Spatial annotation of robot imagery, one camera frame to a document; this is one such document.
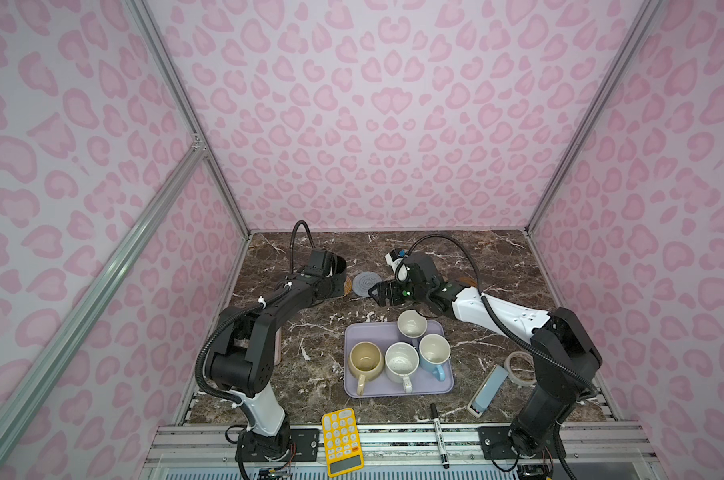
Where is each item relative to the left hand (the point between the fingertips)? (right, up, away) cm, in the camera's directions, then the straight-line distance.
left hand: (339, 280), depth 95 cm
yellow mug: (+9, -22, -9) cm, 26 cm away
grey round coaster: (+7, -1, +9) cm, 12 cm away
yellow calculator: (+3, -38, -22) cm, 44 cm away
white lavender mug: (+22, -12, -7) cm, 26 cm away
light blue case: (+41, -28, -15) cm, 52 cm away
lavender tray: (+25, -27, -13) cm, 39 cm away
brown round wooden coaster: (+44, -1, +9) cm, 45 cm away
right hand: (+13, -1, -10) cm, 17 cm away
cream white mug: (+19, -22, -10) cm, 30 cm away
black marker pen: (+27, -36, -21) cm, 50 cm away
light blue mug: (+28, -19, -10) cm, 36 cm away
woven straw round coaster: (+2, -3, +9) cm, 9 cm away
